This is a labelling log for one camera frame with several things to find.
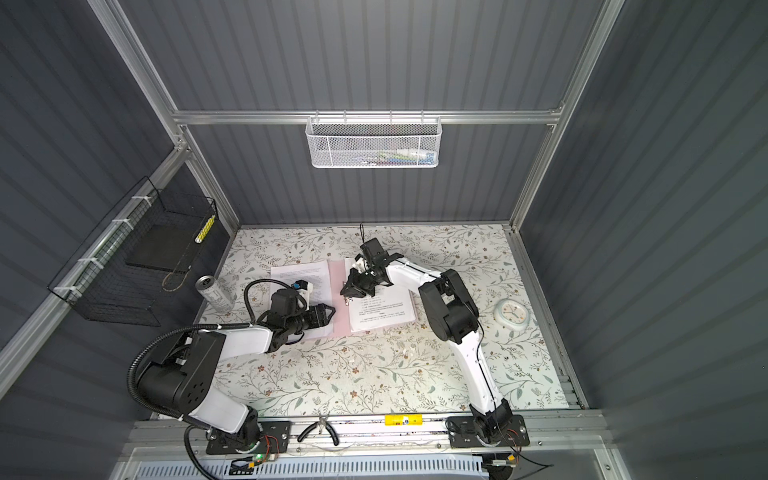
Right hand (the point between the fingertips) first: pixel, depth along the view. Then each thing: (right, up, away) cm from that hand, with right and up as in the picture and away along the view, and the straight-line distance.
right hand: (344, 295), depth 95 cm
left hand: (-5, -5, -1) cm, 7 cm away
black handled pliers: (-2, -30, -20) cm, 36 cm away
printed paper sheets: (+15, -4, +1) cm, 15 cm away
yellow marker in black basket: (-36, +20, -14) cm, 44 cm away
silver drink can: (-38, +3, -9) cm, 39 cm away
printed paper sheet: (-11, +6, +10) cm, 16 cm away
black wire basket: (-49, +9, -23) cm, 55 cm away
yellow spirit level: (+18, -29, -20) cm, 40 cm away
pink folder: (-1, -5, 0) cm, 5 cm away
